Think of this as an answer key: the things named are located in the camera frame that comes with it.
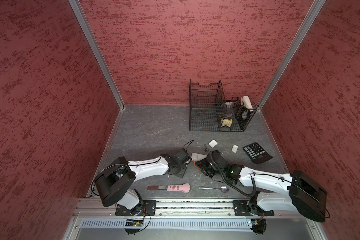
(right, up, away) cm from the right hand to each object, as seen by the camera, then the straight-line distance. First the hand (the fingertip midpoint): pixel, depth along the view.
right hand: (194, 168), depth 81 cm
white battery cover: (+28, +8, +17) cm, 34 cm away
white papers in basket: (+36, +39, +17) cm, 56 cm away
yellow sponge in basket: (+27, +25, +28) cm, 46 cm away
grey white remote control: (+2, +3, +11) cm, 12 cm away
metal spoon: (+16, -10, -2) cm, 19 cm away
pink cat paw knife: (-5, -10, -1) cm, 11 cm away
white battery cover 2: (+14, +11, +19) cm, 26 cm away
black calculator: (+41, +5, +12) cm, 43 cm away
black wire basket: (+15, +33, +37) cm, 52 cm away
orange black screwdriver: (+1, +2, +2) cm, 3 cm away
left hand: (-8, -5, +6) cm, 11 cm away
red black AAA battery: (+9, +7, +16) cm, 19 cm away
